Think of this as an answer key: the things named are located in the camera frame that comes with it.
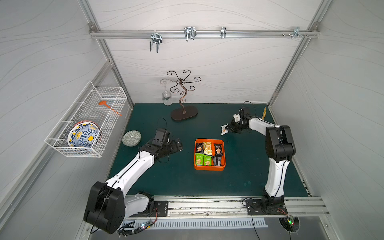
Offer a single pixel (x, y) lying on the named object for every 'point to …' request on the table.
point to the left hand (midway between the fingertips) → (177, 147)
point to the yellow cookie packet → (207, 148)
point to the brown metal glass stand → (185, 112)
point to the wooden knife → (264, 113)
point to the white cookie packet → (224, 130)
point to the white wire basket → (86, 108)
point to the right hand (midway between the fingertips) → (226, 126)
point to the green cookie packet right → (207, 160)
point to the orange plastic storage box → (211, 168)
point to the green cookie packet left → (199, 159)
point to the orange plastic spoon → (104, 102)
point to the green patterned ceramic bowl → (131, 138)
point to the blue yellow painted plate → (86, 133)
